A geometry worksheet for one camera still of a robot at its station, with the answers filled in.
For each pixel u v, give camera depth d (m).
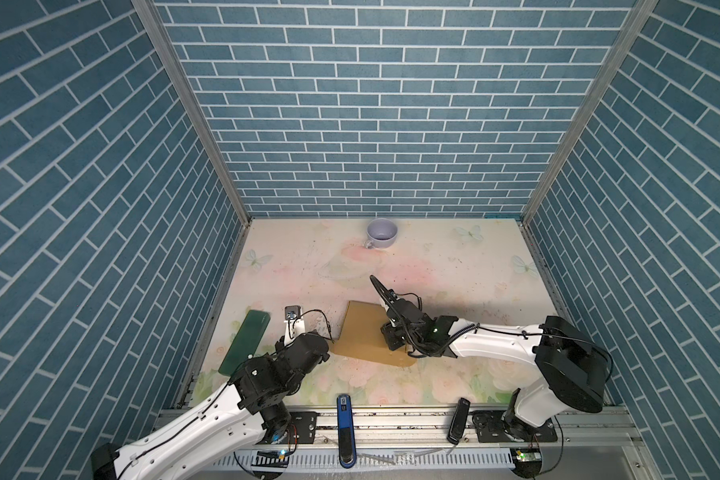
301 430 0.74
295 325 0.65
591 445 0.74
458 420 0.77
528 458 0.74
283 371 0.55
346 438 0.69
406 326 0.64
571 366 0.44
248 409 0.50
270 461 0.72
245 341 0.89
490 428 0.74
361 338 0.83
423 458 0.71
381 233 1.14
